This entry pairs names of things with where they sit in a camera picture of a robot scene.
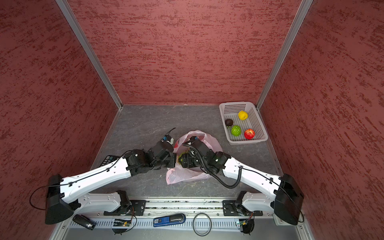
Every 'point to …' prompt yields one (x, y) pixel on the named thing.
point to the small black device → (84, 221)
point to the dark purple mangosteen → (229, 122)
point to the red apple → (249, 134)
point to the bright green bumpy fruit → (236, 130)
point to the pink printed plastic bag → (178, 174)
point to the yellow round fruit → (243, 115)
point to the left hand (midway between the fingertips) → (175, 161)
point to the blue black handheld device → (162, 221)
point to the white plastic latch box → (278, 221)
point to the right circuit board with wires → (248, 224)
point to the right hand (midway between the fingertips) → (184, 163)
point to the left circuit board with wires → (120, 222)
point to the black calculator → (109, 158)
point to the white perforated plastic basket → (230, 110)
